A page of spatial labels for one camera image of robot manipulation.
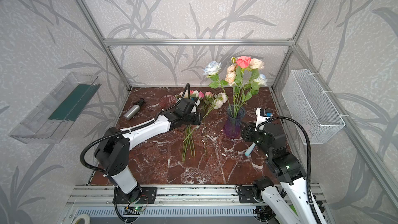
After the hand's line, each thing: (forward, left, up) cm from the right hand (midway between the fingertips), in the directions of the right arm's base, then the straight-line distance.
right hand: (244, 117), depth 69 cm
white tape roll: (-35, +71, -26) cm, 83 cm away
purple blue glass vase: (+7, +2, -21) cm, 22 cm away
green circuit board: (-32, +48, -27) cm, 64 cm away
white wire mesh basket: (+3, -26, +7) cm, 27 cm away
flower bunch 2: (+33, +14, -28) cm, 46 cm away
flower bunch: (0, +28, -27) cm, 39 cm away
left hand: (+12, +18, -14) cm, 26 cm away
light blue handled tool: (-6, -6, -27) cm, 28 cm away
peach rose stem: (+18, +5, +7) cm, 20 cm away
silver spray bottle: (+23, +67, -26) cm, 76 cm away
